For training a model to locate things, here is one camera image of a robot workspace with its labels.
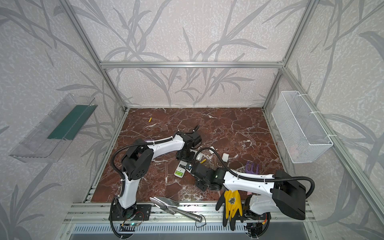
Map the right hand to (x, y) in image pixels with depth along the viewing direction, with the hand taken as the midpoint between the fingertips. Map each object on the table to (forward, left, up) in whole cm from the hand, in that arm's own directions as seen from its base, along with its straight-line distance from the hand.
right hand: (198, 173), depth 82 cm
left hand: (+11, +6, -5) cm, 13 cm away
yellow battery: (+9, -3, -5) cm, 11 cm away
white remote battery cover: (+13, -17, -7) cm, 23 cm away
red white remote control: (+4, +11, -3) cm, 12 cm away
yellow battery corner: (+43, +38, -5) cm, 57 cm away
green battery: (+2, +11, -4) cm, 12 cm away
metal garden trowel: (-15, +14, -6) cm, 21 cm away
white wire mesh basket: (+5, -44, +30) cm, 54 cm away
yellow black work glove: (-14, -17, -1) cm, 22 cm away
